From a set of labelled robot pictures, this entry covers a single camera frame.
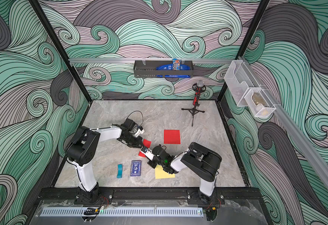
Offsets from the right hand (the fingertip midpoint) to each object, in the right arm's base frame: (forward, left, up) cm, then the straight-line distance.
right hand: (148, 155), depth 90 cm
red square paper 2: (+14, -16, 0) cm, 21 cm away
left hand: (+6, +4, +2) cm, 7 cm away
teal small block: (-11, +16, +2) cm, 20 cm away
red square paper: (+9, +1, -2) cm, 9 cm away
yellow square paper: (-12, -8, +1) cm, 14 cm away
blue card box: (-10, +7, +3) cm, 12 cm away
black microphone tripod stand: (+31, -34, +7) cm, 47 cm away
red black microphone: (+39, -35, +24) cm, 58 cm away
